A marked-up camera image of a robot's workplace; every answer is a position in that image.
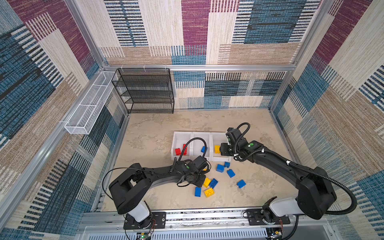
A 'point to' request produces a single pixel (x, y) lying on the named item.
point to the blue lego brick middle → (230, 173)
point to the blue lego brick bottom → (213, 183)
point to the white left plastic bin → (178, 140)
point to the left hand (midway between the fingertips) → (202, 179)
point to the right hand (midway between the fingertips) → (224, 151)
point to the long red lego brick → (185, 152)
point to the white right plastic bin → (216, 139)
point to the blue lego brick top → (226, 164)
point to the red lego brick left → (178, 151)
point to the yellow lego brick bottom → (206, 182)
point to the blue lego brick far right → (241, 184)
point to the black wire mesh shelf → (146, 90)
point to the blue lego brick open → (220, 168)
